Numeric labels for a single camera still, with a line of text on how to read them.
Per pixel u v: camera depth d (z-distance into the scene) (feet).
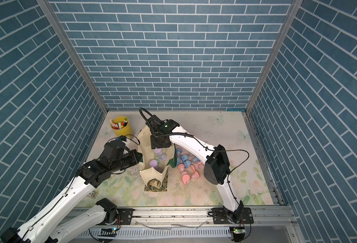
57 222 1.40
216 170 1.59
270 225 2.46
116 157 1.84
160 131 1.95
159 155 2.85
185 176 2.64
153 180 2.63
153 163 2.71
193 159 3.07
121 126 3.07
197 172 2.79
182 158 3.00
